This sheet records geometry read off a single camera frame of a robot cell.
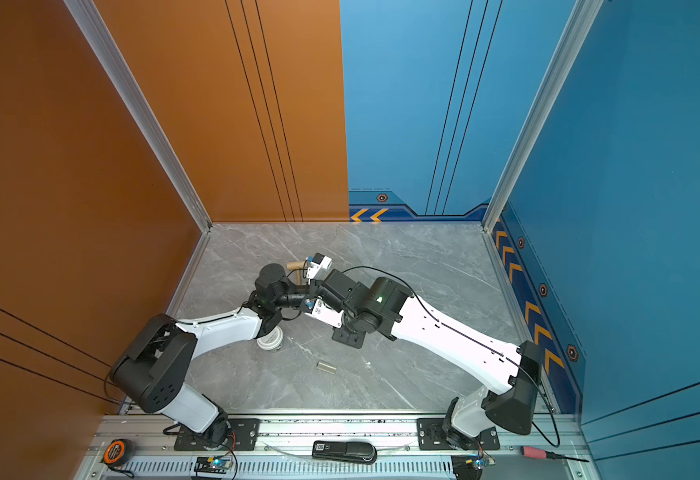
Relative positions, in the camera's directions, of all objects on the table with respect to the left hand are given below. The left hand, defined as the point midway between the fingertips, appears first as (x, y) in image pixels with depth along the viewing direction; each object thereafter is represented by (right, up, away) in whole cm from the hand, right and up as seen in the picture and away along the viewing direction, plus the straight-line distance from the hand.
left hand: (350, 299), depth 73 cm
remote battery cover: (-7, -22, +12) cm, 26 cm away
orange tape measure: (-54, -35, -4) cm, 64 cm away
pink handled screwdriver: (+43, -36, -3) cm, 56 cm away
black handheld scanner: (+1, -33, -6) cm, 34 cm away
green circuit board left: (-32, -39, -2) cm, 51 cm away
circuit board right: (+28, -39, -3) cm, 48 cm away
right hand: (-2, -5, -2) cm, 6 cm away
